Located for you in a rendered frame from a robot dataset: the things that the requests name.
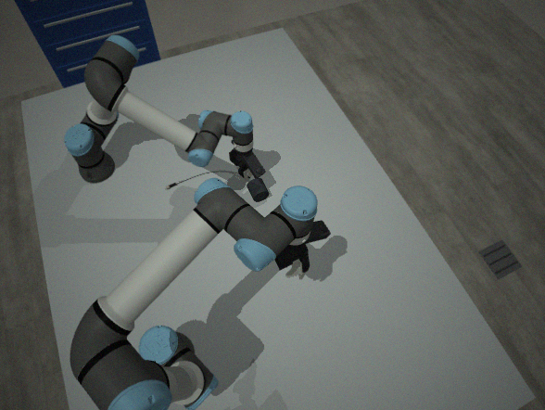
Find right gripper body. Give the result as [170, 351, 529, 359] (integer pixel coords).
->
[275, 240, 309, 271]

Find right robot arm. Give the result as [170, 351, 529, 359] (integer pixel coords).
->
[70, 178, 331, 410]

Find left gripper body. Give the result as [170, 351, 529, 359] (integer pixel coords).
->
[229, 148, 253, 171]

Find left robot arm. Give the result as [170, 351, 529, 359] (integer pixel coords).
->
[64, 35, 253, 183]

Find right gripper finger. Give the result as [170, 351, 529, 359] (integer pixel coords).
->
[285, 254, 310, 279]

